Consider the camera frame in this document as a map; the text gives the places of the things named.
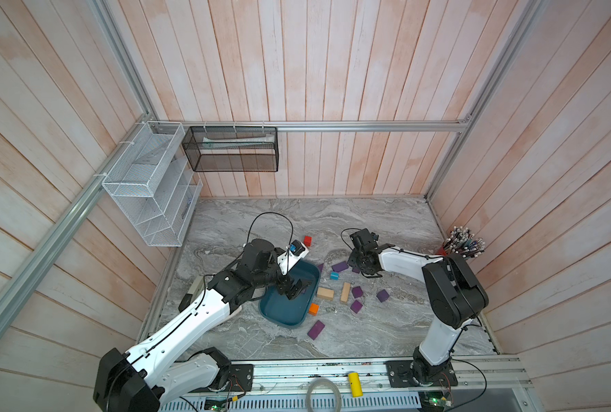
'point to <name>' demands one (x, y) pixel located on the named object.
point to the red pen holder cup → (462, 242)
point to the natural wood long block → (345, 294)
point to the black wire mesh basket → (232, 148)
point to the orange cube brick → (314, 309)
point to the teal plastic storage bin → (279, 311)
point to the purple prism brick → (321, 266)
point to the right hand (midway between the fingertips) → (354, 260)
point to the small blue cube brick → (334, 275)
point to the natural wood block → (325, 293)
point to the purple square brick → (357, 292)
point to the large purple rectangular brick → (316, 330)
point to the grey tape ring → (323, 381)
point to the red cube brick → (308, 240)
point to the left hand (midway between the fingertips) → (299, 272)
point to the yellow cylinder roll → (355, 383)
